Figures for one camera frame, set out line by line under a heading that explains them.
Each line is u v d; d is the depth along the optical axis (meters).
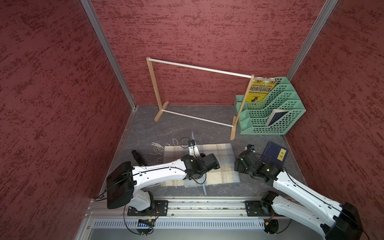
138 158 0.92
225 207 0.76
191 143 0.67
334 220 0.40
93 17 0.74
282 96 0.97
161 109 1.16
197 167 0.55
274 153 0.95
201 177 0.60
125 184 0.40
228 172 0.85
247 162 0.62
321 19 0.75
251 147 0.73
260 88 1.06
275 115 0.95
